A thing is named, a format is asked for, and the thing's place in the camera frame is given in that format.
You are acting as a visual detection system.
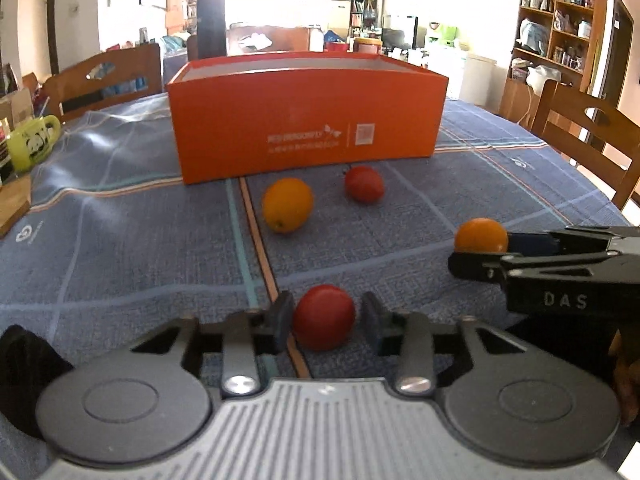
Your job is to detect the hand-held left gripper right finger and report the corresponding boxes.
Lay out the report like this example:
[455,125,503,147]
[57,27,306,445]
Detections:
[360,291,522,398]

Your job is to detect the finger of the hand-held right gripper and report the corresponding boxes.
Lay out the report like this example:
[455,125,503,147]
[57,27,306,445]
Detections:
[447,251,622,281]
[506,226,640,256]

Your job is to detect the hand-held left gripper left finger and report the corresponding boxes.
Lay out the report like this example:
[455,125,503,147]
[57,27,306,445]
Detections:
[129,290,297,399]

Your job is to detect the orange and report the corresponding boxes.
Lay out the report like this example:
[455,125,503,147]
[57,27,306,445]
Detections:
[262,177,315,234]
[454,217,510,254]

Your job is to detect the red apple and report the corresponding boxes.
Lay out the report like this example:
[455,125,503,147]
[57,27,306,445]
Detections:
[292,284,357,352]
[344,165,386,205]

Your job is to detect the orange cardboard box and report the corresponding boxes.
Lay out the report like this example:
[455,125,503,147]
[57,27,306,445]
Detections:
[166,51,449,186]

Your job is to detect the person's right hand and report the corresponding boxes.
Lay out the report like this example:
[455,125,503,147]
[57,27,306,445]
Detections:
[611,331,637,413]

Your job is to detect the blue plaid tablecloth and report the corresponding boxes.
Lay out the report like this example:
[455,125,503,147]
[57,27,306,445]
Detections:
[0,91,635,480]

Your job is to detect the white cabinet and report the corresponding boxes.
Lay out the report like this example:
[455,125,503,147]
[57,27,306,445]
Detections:
[459,52,497,107]

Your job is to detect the wooden bookshelf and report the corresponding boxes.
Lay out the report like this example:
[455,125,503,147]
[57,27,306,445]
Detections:
[499,0,609,117]

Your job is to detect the black television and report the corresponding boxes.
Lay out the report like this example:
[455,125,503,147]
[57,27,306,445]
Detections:
[382,14,419,49]

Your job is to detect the black cloth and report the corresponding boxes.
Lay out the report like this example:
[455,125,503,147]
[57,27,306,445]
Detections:
[0,317,622,441]

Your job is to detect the tall narrow bookshelf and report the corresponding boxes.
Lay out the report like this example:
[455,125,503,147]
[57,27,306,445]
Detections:
[349,0,382,29]

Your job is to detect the white standing air conditioner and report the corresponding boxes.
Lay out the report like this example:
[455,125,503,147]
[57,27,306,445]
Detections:
[330,0,351,31]

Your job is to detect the wooden board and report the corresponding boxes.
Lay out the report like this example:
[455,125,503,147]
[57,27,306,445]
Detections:
[0,174,34,239]

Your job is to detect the black cylindrical speaker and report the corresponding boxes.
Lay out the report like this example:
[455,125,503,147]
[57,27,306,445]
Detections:
[195,0,229,60]

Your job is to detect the green mug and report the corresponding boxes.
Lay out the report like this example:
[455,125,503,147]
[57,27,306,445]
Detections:
[5,114,62,174]

